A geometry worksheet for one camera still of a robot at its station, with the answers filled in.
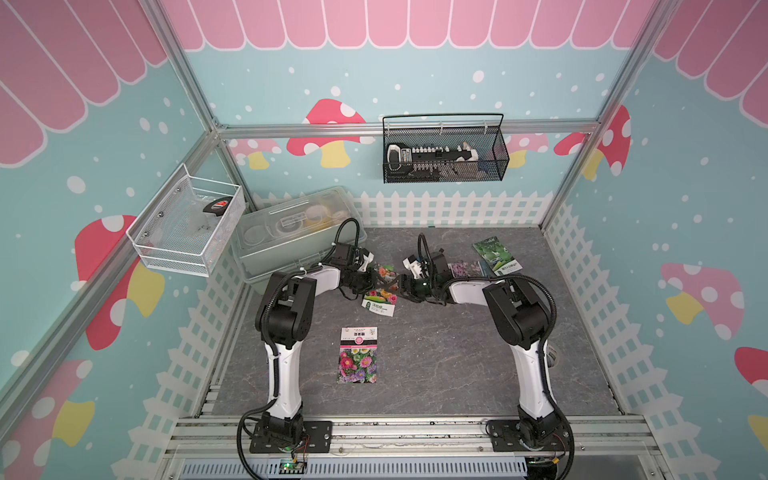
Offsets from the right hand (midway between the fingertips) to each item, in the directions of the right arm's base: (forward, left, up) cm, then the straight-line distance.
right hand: (390, 291), depth 98 cm
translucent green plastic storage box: (+13, +30, +15) cm, 36 cm away
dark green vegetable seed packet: (+18, -40, -4) cm, 44 cm away
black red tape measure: (+7, +45, +31) cm, 55 cm away
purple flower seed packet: (+11, -27, -3) cm, 30 cm away
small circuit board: (-47, +24, -4) cm, 53 cm away
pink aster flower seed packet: (-21, +10, -3) cm, 23 cm away
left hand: (+2, +2, -1) cm, 3 cm away
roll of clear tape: (-21, -47, -3) cm, 52 cm away
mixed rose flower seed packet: (-1, +3, -3) cm, 4 cm away
